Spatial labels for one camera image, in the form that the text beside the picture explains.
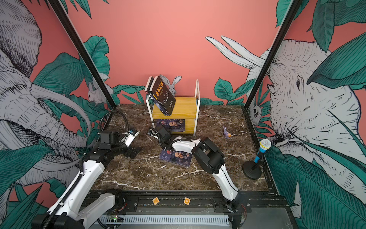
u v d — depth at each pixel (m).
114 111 1.22
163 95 0.84
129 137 0.69
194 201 0.75
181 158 0.90
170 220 0.70
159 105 0.81
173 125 0.99
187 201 0.75
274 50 0.85
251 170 0.85
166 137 0.75
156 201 0.75
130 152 0.70
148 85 0.77
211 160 0.54
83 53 0.86
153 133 0.83
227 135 1.01
